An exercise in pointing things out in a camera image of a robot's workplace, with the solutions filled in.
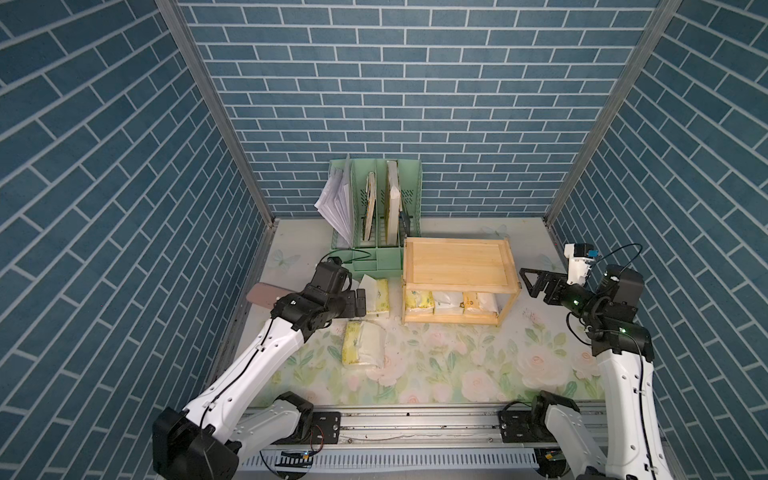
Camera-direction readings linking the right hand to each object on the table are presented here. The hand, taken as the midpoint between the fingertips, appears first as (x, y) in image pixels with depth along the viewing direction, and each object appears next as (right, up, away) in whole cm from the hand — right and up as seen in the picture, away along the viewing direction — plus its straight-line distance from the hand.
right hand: (539, 274), depth 72 cm
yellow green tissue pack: (-41, -8, +21) cm, 47 cm away
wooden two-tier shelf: (-18, +2, +9) cm, 20 cm away
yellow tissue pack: (-44, -21, +12) cm, 51 cm away
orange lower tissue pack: (-9, -11, +19) cm, 23 cm away
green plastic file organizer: (-43, +3, +29) cm, 52 cm away
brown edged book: (-44, +21, +27) cm, 56 cm away
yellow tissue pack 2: (-28, -10, +18) cm, 35 cm away
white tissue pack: (-19, -10, +17) cm, 28 cm away
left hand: (-45, -8, +7) cm, 46 cm away
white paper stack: (-54, +21, +19) cm, 61 cm away
